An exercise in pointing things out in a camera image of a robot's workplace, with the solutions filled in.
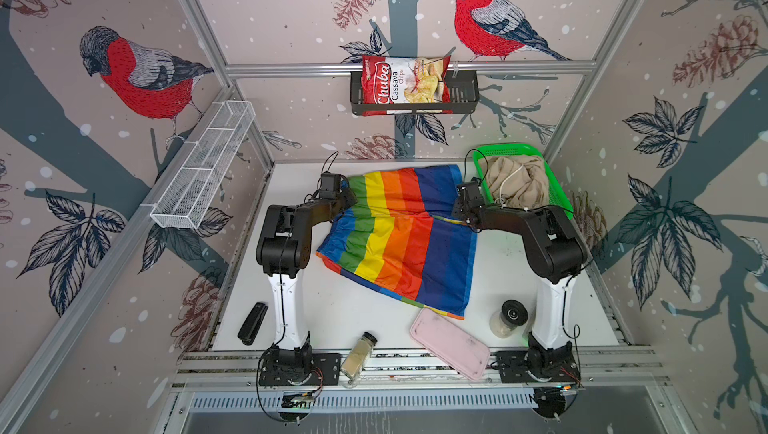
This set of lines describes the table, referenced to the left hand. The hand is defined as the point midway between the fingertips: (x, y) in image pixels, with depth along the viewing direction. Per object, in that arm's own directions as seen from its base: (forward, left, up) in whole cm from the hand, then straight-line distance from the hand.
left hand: (351, 197), depth 106 cm
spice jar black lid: (-52, -6, 0) cm, 52 cm away
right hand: (-5, -39, -3) cm, 40 cm away
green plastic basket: (-5, -71, +7) cm, 72 cm away
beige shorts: (+1, -59, +7) cm, 60 cm away
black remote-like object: (-43, +23, 0) cm, 49 cm away
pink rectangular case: (-49, -30, 0) cm, 57 cm away
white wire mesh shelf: (-23, +35, +27) cm, 50 cm away
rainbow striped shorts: (-16, -18, -2) cm, 24 cm away
